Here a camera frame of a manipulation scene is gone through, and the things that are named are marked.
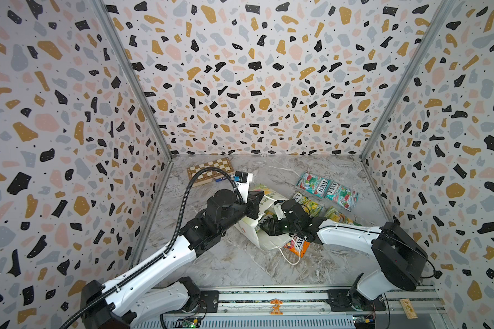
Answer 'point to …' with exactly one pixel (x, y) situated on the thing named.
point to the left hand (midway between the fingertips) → (264, 190)
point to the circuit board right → (364, 321)
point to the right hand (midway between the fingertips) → (261, 222)
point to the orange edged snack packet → (298, 246)
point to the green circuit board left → (187, 322)
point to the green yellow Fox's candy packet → (313, 208)
